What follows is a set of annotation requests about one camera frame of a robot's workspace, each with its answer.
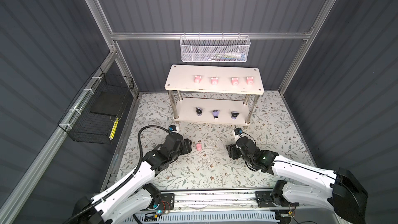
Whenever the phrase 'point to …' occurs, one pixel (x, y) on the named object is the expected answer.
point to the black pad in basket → (108, 103)
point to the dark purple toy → (199, 111)
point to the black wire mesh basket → (92, 114)
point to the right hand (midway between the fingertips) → (232, 146)
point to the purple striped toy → (234, 115)
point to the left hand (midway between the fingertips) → (188, 142)
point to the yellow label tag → (113, 129)
